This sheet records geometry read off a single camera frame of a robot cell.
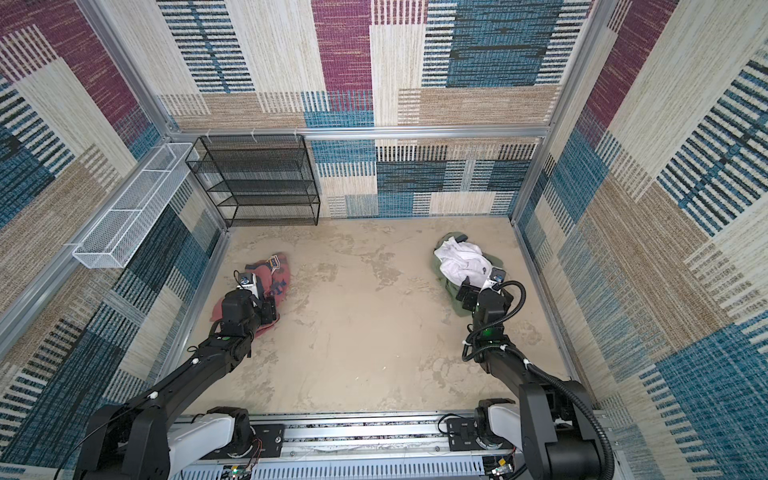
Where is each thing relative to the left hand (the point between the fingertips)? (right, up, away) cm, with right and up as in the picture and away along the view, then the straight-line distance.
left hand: (257, 293), depth 87 cm
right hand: (+65, +3, +1) cm, 65 cm away
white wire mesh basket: (-26, +16, -16) cm, 35 cm away
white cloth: (+62, +9, +12) cm, 64 cm away
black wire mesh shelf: (-9, +38, +22) cm, 45 cm away
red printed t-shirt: (+1, +4, +9) cm, 10 cm away
